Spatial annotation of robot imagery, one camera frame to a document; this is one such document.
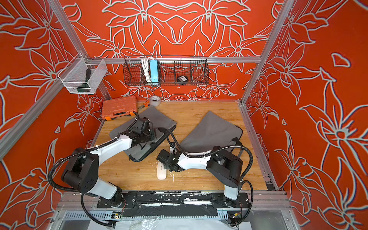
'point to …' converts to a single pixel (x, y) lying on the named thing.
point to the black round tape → (182, 79)
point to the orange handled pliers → (145, 104)
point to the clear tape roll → (155, 100)
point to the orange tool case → (120, 107)
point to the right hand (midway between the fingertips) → (171, 159)
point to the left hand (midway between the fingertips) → (156, 133)
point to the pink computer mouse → (161, 172)
